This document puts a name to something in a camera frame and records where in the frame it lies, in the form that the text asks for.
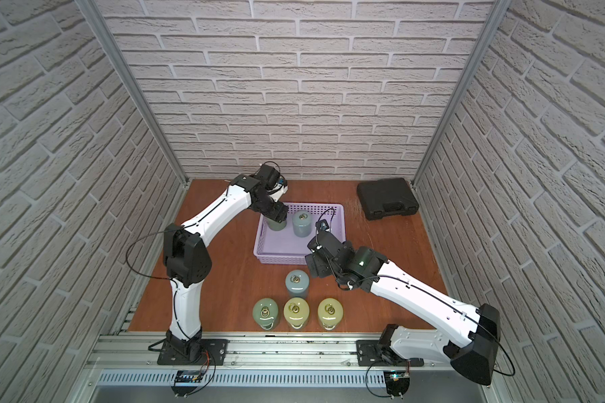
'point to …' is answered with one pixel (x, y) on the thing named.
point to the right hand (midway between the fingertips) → (328, 253)
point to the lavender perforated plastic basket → (284, 247)
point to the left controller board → (186, 376)
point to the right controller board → (397, 383)
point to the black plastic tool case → (386, 196)
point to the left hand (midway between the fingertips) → (280, 209)
